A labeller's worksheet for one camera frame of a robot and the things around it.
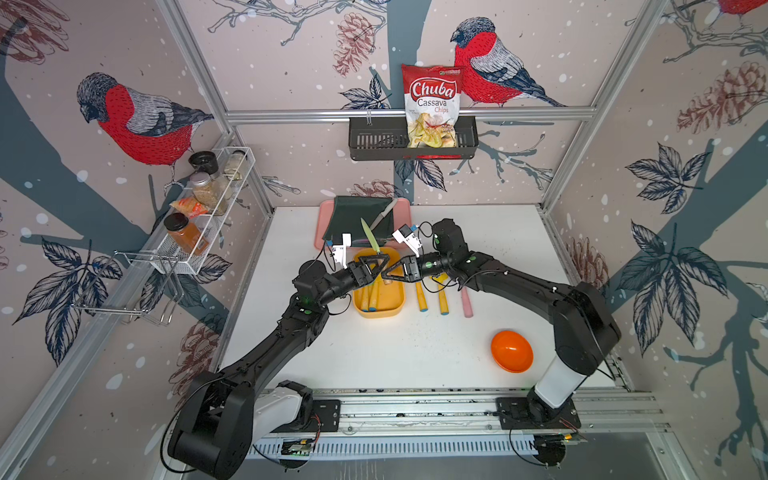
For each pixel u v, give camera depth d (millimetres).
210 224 695
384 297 939
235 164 856
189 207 699
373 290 949
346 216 1190
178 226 615
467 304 923
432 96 815
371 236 765
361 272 662
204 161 740
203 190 713
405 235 731
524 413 724
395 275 739
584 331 438
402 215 1193
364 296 931
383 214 1178
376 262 758
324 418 730
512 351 817
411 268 698
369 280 665
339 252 710
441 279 721
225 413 400
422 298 939
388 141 1067
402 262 717
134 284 583
